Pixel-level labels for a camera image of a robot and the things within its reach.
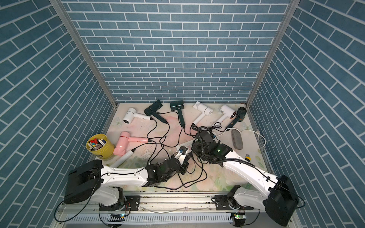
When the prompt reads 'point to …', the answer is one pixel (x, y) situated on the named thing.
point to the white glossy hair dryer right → (228, 113)
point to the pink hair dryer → (120, 149)
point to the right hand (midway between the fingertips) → (191, 148)
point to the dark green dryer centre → (178, 105)
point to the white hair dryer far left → (131, 113)
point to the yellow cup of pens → (99, 145)
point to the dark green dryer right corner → (241, 112)
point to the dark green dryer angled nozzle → (152, 109)
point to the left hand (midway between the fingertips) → (193, 160)
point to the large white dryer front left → (119, 161)
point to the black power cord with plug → (172, 163)
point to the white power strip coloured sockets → (188, 145)
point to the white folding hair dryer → (206, 110)
